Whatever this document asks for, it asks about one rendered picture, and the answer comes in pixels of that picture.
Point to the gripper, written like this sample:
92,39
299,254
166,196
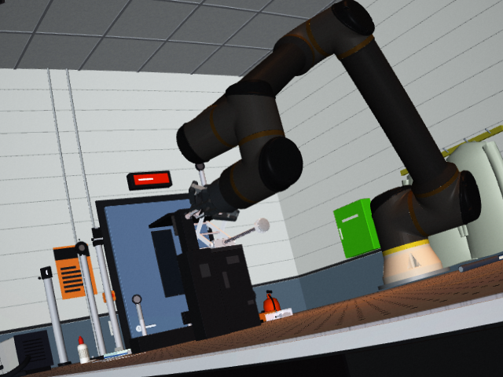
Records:
207,196

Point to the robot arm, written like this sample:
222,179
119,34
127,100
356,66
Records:
389,114

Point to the grey threaded jack screw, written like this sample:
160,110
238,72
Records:
239,236

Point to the black lab jack body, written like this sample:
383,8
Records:
220,286

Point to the white and blue rack base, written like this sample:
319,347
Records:
117,353

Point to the red and black door sign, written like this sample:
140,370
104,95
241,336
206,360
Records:
150,180

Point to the orange round object black top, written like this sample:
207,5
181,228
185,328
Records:
271,302

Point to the white flat box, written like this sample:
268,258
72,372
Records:
280,314

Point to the white bottle with red cap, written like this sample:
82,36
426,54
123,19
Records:
83,350

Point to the black vented instrument box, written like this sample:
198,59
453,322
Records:
27,351

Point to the pale green large machine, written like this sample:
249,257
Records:
479,196

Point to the blue door with black frame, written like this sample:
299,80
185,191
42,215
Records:
133,259

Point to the tall grey post black clamp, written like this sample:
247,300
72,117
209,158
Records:
107,282

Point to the grey wall conduit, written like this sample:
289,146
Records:
61,149
80,149

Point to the green wall box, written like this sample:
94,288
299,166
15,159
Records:
355,229

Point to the orange wall poster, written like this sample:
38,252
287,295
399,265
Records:
70,277

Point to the grey post with black cap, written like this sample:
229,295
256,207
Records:
53,310

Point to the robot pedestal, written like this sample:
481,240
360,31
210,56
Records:
410,263

